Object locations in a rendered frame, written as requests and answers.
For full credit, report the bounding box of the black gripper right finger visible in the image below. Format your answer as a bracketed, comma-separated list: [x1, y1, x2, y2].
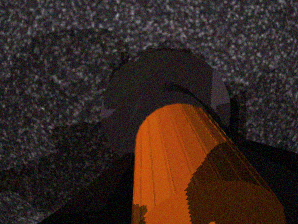
[229, 136, 298, 224]

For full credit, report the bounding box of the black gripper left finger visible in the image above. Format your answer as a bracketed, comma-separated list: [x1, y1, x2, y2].
[40, 152, 134, 224]

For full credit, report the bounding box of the orange knob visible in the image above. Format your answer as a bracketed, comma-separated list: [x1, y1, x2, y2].
[132, 104, 286, 224]

